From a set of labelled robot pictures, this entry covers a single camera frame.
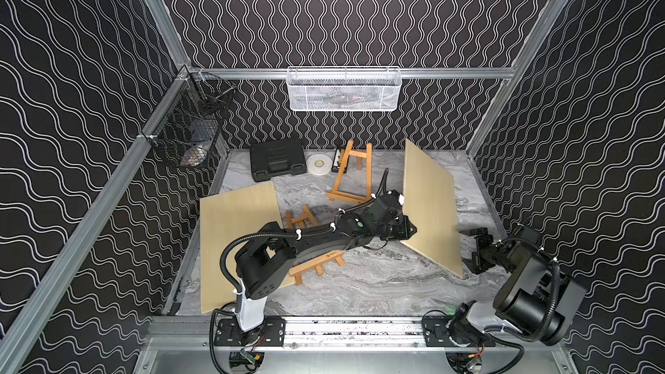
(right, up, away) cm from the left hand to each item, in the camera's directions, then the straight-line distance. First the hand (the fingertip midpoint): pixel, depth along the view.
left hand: (421, 227), depth 77 cm
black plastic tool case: (-51, +24, +39) cm, 69 cm away
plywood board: (-67, 0, +21) cm, 70 cm away
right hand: (+19, -8, +12) cm, 24 cm away
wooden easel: (-36, -1, +21) cm, 42 cm away
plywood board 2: (+12, +5, +26) cm, 29 cm away
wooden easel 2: (-18, +8, +24) cm, 31 cm away
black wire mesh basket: (-79, +32, +16) cm, 87 cm away
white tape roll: (-33, +20, +37) cm, 54 cm away
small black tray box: (-25, +22, +37) cm, 50 cm away
